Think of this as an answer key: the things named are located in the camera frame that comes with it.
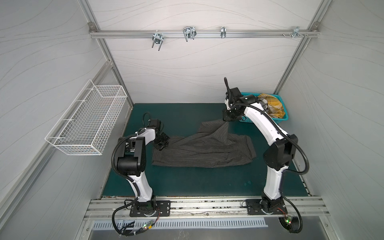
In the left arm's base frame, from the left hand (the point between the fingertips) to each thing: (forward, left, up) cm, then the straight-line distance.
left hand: (170, 141), depth 98 cm
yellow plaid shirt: (+26, -72, +9) cm, 77 cm away
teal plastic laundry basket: (+15, -72, +6) cm, 74 cm away
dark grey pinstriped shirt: (-4, -27, 0) cm, 28 cm away
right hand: (+7, -36, +19) cm, 41 cm away
